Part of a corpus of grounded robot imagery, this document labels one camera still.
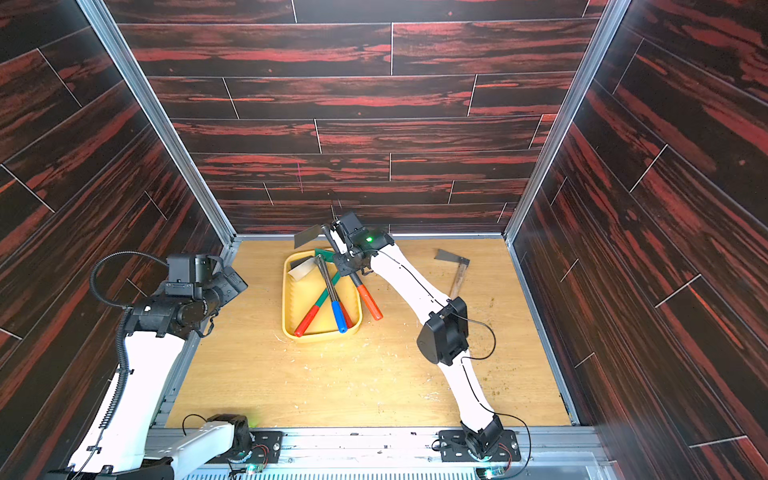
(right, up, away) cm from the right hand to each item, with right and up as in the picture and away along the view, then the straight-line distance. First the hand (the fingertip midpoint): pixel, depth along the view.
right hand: (352, 259), depth 89 cm
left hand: (-29, -7, -16) cm, 34 cm away
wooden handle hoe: (+38, -4, +18) cm, 42 cm away
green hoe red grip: (-12, -16, +2) cm, 20 cm away
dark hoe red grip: (-13, +8, -1) cm, 15 cm away
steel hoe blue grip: (-5, -14, +1) cm, 15 cm away
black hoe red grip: (-1, -19, +3) cm, 20 cm away
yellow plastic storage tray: (-19, -13, +11) cm, 26 cm away
